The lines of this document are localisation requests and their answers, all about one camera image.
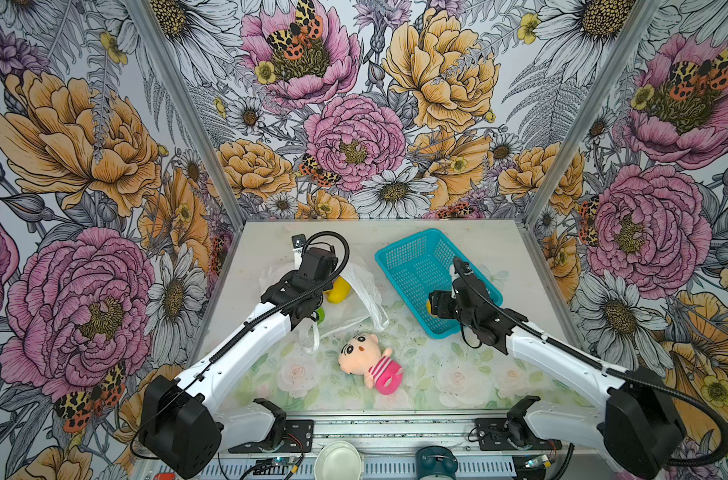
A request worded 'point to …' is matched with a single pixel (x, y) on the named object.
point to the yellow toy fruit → (340, 291)
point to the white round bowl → (338, 460)
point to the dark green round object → (436, 463)
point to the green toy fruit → (321, 314)
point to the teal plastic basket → (423, 264)
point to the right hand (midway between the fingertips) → (441, 305)
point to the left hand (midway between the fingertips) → (311, 277)
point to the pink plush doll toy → (363, 356)
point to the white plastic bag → (361, 307)
